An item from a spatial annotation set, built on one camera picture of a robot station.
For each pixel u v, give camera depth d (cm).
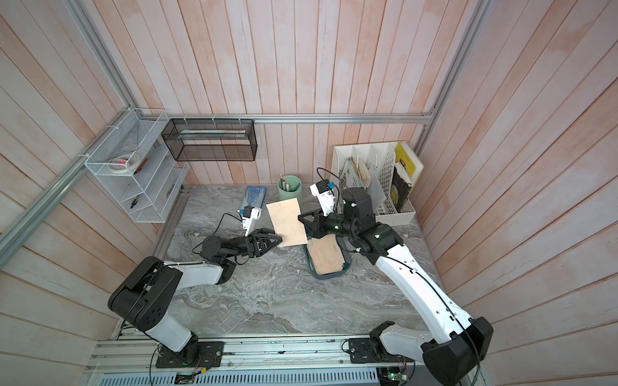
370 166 101
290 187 107
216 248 63
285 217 68
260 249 66
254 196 114
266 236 66
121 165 75
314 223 58
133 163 73
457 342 38
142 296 47
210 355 73
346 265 92
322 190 59
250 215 68
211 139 98
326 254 95
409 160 94
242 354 75
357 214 50
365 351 73
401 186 96
